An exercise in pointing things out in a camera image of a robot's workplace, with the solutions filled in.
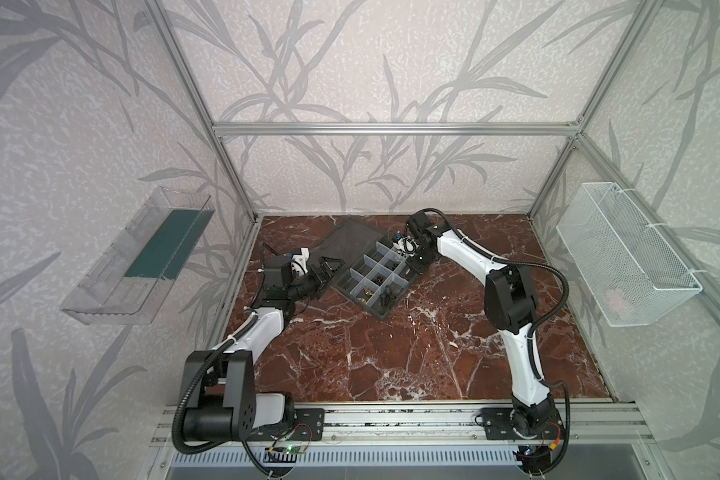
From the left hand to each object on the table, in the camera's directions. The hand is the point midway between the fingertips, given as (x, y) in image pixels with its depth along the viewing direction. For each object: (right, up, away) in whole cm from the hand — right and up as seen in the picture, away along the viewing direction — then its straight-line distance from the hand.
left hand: (342, 262), depth 84 cm
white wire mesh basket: (+64, 0, -21) cm, 68 cm away
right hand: (+23, +1, +17) cm, 29 cm away
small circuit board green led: (-12, -44, -13) cm, 47 cm away
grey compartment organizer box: (+8, -5, +15) cm, 18 cm away
